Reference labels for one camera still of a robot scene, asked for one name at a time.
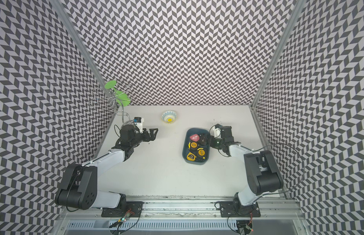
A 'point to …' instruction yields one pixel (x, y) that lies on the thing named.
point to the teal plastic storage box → (187, 132)
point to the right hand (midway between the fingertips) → (204, 142)
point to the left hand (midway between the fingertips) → (152, 130)
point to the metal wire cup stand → (113, 101)
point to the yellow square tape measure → (190, 156)
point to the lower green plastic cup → (122, 98)
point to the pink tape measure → (195, 137)
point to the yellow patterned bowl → (169, 116)
